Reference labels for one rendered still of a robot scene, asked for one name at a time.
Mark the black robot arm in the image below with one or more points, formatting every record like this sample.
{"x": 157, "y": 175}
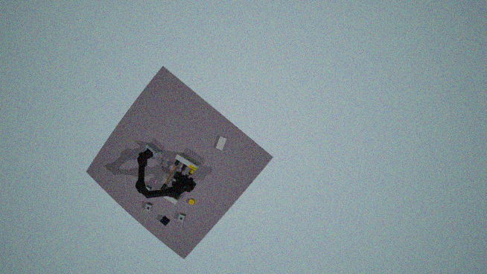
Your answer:
{"x": 179, "y": 186}

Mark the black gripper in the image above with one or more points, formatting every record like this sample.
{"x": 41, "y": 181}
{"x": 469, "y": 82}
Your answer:
{"x": 179, "y": 175}

